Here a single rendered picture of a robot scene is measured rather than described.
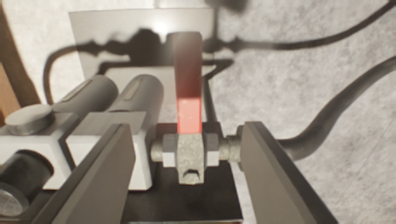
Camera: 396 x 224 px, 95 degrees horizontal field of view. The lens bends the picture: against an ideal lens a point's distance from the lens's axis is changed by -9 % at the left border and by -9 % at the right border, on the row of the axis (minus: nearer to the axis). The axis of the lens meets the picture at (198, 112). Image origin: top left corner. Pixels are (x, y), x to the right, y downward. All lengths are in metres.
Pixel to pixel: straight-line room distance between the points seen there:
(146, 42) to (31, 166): 0.47
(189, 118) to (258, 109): 0.60
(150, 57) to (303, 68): 0.50
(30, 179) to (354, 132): 1.01
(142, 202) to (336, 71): 0.73
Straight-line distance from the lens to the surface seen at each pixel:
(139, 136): 0.21
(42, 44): 0.78
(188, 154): 0.20
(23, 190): 0.25
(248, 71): 0.68
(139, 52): 0.65
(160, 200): 0.25
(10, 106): 0.84
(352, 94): 0.43
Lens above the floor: 0.62
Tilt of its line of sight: 61 degrees down
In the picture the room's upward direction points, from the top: 176 degrees clockwise
